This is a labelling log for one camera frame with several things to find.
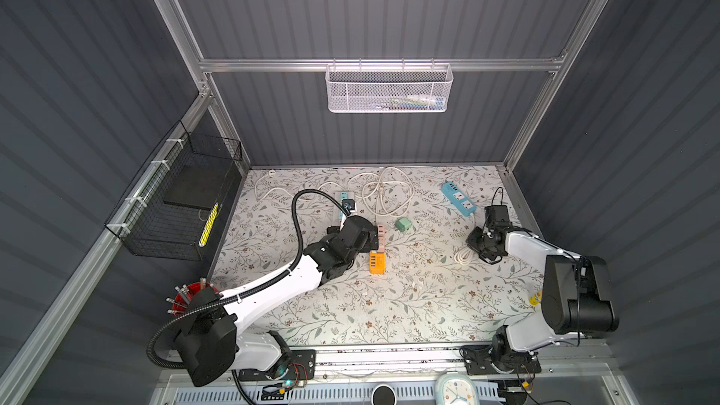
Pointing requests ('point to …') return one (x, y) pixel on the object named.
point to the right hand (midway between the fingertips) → (475, 244)
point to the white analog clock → (455, 389)
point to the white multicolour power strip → (339, 197)
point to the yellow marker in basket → (208, 226)
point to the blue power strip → (457, 199)
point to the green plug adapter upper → (403, 224)
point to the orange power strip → (377, 262)
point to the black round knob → (383, 395)
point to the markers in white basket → (412, 102)
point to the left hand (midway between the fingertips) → (365, 232)
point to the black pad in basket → (195, 185)
